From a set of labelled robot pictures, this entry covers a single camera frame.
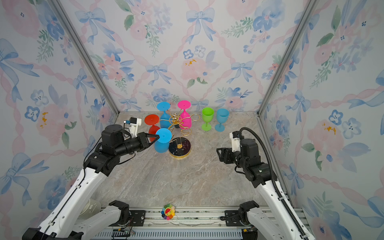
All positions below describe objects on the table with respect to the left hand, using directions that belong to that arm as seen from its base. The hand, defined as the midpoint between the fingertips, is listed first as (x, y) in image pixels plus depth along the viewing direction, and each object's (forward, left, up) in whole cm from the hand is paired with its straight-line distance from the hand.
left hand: (159, 135), depth 67 cm
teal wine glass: (+28, -34, -17) cm, 47 cm away
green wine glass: (+29, -24, -16) cm, 41 cm away
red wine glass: (+12, +6, -3) cm, 14 cm away
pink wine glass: (+13, -11, -4) cm, 17 cm away
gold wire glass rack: (+13, -6, -30) cm, 33 cm away
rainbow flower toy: (-25, -3, -31) cm, 40 cm away
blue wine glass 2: (+20, +1, -10) cm, 22 cm away
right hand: (0, -30, -10) cm, 32 cm away
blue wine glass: (-1, 0, -7) cm, 7 cm away
